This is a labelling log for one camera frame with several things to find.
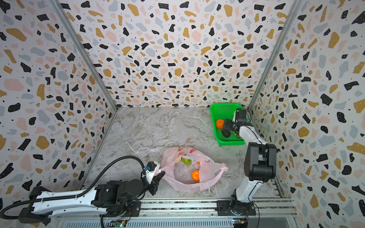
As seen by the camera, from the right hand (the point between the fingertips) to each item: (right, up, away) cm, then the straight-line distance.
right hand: (231, 123), depth 96 cm
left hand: (-39, -24, -28) cm, 54 cm away
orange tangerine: (-6, 0, +8) cm, 11 cm away
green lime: (-30, -22, -11) cm, 39 cm away
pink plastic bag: (-35, -32, -11) cm, 49 cm away
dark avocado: (-3, -7, +4) cm, 8 cm away
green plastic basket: (+1, +10, +27) cm, 29 cm away
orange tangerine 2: (-25, -30, -14) cm, 41 cm away
